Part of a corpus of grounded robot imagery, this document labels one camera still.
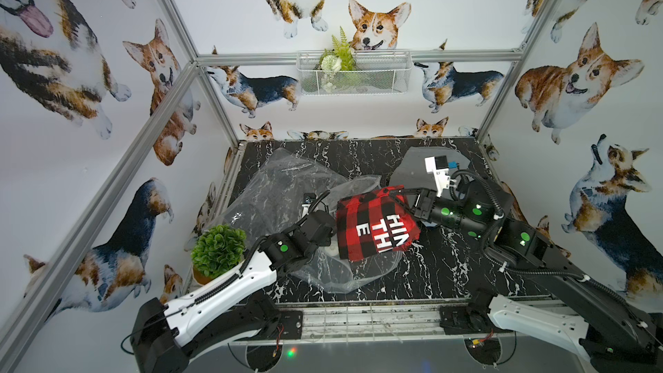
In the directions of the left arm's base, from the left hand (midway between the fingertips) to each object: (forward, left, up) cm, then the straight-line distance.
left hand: (325, 220), depth 78 cm
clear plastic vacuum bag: (+17, +22, -15) cm, 32 cm away
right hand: (-6, -16, +24) cm, 30 cm away
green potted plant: (-9, +30, +1) cm, 31 cm away
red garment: (-10, -13, +17) cm, 24 cm away
